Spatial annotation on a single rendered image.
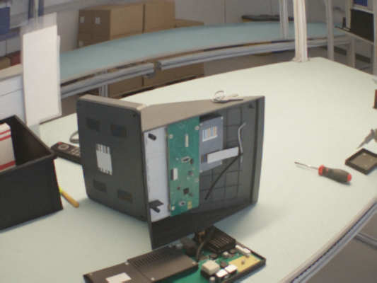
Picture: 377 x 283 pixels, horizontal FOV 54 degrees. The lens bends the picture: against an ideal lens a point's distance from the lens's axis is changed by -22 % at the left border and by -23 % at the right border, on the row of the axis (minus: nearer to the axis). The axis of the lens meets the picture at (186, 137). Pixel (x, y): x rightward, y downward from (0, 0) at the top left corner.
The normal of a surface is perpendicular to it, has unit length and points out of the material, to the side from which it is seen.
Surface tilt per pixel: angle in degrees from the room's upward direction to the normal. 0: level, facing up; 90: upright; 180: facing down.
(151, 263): 0
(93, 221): 0
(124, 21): 90
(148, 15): 90
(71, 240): 0
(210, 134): 90
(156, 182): 90
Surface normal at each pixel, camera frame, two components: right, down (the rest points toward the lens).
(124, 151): -0.52, 0.34
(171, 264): -0.01, -0.92
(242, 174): 0.26, 0.38
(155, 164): 0.63, 0.30
